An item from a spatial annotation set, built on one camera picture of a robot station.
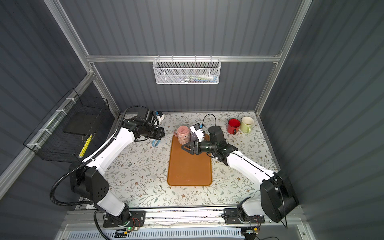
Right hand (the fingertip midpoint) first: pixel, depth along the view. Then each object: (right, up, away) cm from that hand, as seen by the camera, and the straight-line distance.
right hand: (185, 148), depth 75 cm
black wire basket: (-59, +7, -4) cm, 59 cm away
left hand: (-13, +7, +9) cm, 17 cm away
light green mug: (+40, +13, +27) cm, 50 cm away
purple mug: (+4, +4, +21) cm, 22 cm away
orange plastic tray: (-1, -16, +16) cm, 23 cm away
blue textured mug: (-18, +2, +9) cm, 20 cm away
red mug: (+33, +11, +33) cm, 48 cm away
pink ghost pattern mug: (-3, +6, +18) cm, 19 cm away
